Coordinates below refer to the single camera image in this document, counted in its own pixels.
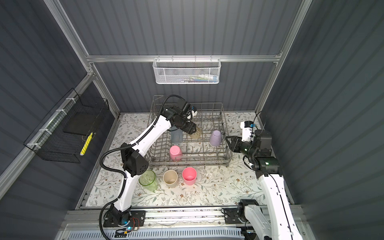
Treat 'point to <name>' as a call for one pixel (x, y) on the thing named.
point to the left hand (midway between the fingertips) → (193, 129)
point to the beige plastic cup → (170, 178)
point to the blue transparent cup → (176, 134)
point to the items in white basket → (200, 78)
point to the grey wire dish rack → (209, 146)
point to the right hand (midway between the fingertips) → (232, 138)
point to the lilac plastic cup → (215, 137)
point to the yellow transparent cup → (197, 134)
